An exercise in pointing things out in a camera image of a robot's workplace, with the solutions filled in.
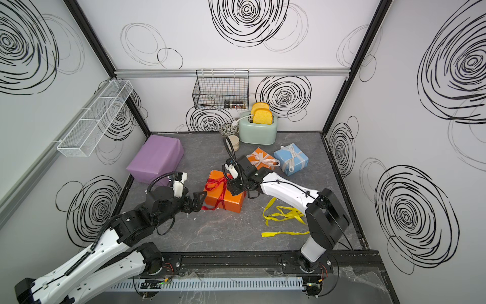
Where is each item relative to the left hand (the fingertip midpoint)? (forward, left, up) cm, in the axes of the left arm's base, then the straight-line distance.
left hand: (198, 192), depth 73 cm
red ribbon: (+9, -3, -9) cm, 13 cm away
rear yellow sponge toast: (+53, -25, +2) cm, 59 cm away
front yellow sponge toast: (+46, -27, 0) cm, 53 cm away
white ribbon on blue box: (+28, -44, -11) cm, 53 cm away
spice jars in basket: (+38, -12, +14) cm, 42 cm away
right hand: (+8, -13, -8) cm, 17 cm away
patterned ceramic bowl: (+53, -6, -17) cm, 56 cm away
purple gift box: (+24, +26, -9) cm, 36 cm away
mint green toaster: (+45, -22, -12) cm, 51 cm away
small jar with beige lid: (+46, -11, -21) cm, 52 cm away
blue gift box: (+30, -39, -12) cm, 51 cm away
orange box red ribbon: (+4, -6, -10) cm, 12 cm away
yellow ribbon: (0, -38, -18) cm, 42 cm away
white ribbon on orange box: (+25, -29, -10) cm, 40 cm away
